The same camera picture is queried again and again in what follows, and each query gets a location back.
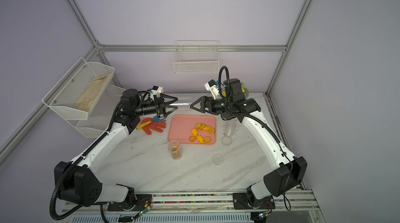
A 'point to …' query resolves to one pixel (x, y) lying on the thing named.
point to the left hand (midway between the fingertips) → (176, 104)
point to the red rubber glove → (155, 126)
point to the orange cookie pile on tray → (201, 139)
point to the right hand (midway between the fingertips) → (193, 110)
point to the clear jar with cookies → (229, 128)
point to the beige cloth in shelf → (95, 87)
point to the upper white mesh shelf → (77, 91)
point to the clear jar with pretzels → (174, 148)
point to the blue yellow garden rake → (156, 118)
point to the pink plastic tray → (180, 127)
